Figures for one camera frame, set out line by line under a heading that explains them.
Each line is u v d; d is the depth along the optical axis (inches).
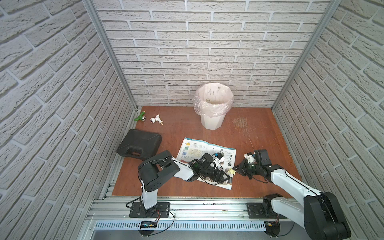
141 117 43.2
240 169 30.2
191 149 37.2
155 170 19.5
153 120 42.4
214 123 40.1
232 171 32.7
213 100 41.9
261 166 26.5
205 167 28.2
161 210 28.8
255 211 29.1
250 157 32.7
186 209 29.7
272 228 28.7
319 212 16.2
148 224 28.0
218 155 31.4
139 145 36.4
